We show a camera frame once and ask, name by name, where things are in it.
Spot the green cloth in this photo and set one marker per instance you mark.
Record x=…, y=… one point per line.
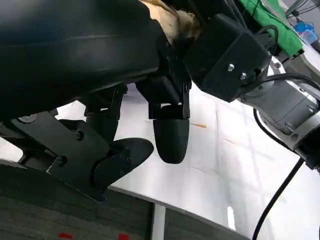
x=275, y=25

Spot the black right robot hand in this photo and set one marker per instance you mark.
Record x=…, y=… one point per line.
x=212, y=7

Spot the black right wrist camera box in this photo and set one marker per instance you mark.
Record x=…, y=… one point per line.
x=225, y=50

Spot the thin orange stick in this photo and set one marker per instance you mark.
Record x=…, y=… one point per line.
x=198, y=125

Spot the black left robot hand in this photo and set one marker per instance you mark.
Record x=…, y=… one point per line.
x=75, y=55

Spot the blue plastic packet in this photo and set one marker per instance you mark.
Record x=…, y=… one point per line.
x=306, y=31

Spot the white table leg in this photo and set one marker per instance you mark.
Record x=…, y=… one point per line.
x=158, y=222

